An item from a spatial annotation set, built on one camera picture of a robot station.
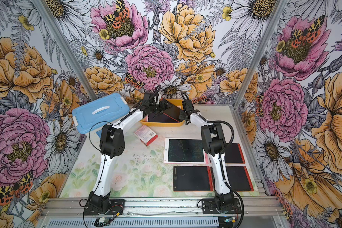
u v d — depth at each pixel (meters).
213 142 0.63
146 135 0.99
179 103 1.23
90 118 0.90
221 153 0.62
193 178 1.13
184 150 0.96
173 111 1.08
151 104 0.86
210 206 0.74
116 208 0.74
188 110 0.88
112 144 0.62
